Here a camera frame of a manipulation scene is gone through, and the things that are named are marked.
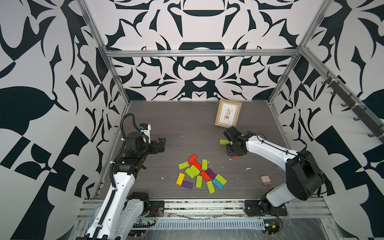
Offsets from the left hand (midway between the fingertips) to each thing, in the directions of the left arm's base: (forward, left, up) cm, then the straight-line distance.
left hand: (154, 137), depth 79 cm
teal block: (-19, -33, -18) cm, 42 cm away
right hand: (-2, -42, -14) cm, 45 cm away
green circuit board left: (-35, +5, -16) cm, 39 cm away
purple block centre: (-14, -29, -18) cm, 37 cm away
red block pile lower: (-14, -26, -19) cm, 35 cm away
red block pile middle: (-8, -22, -18) cm, 29 cm away
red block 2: (-4, -19, -19) cm, 27 cm away
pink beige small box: (-19, -59, -17) cm, 64 cm away
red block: (-6, -44, -14) cm, 46 cm away
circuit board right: (-39, -55, -20) cm, 70 cm away
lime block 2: (-8, -26, -17) cm, 33 cm away
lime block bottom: (-21, -29, -19) cm, 40 cm away
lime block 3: (-17, -23, -19) cm, 34 cm away
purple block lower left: (-19, -17, -20) cm, 32 cm away
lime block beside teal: (-17, -34, -18) cm, 42 cm away
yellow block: (-16, -13, -18) cm, 27 cm away
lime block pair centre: (-12, -19, -18) cm, 29 cm away
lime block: (-9, -14, -18) cm, 24 cm away
